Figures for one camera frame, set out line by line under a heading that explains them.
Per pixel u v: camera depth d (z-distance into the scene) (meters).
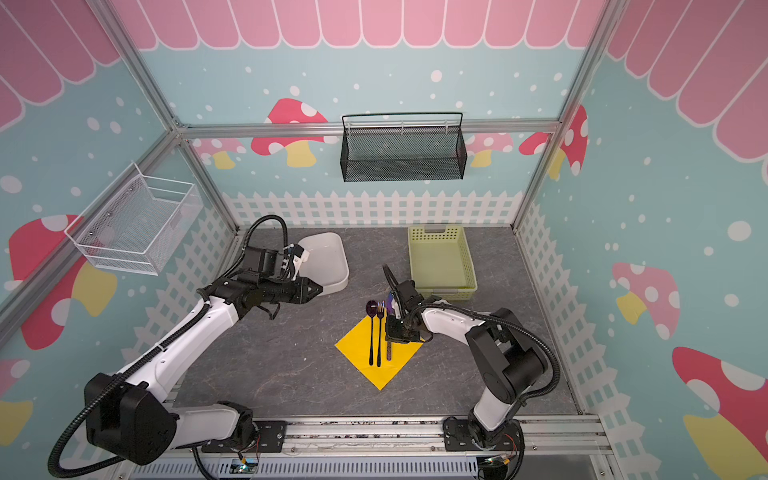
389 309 0.94
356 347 0.90
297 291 0.71
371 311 0.96
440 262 1.09
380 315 0.96
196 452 0.71
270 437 0.75
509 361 0.46
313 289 0.81
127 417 0.40
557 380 0.43
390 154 0.95
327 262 1.08
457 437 0.74
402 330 0.78
